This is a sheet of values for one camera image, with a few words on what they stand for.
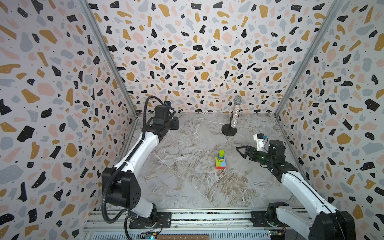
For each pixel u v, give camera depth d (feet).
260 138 2.45
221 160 2.93
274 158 2.09
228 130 3.69
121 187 1.38
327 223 1.32
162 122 2.05
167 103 2.41
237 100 2.81
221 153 2.74
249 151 2.40
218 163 2.96
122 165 1.44
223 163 2.94
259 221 2.41
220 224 2.40
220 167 3.01
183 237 2.21
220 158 2.87
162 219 2.40
